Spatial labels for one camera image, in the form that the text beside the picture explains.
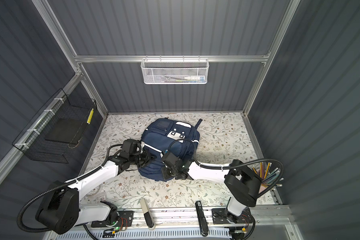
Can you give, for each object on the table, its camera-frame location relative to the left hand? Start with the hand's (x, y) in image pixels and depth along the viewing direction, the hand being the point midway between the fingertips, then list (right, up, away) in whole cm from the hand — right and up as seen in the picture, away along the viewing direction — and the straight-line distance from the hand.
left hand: (156, 155), depth 85 cm
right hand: (+5, -9, -1) cm, 10 cm away
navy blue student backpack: (+1, +12, +9) cm, 15 cm away
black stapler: (+24, -28, -15) cm, 40 cm away
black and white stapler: (-1, -27, -14) cm, 31 cm away
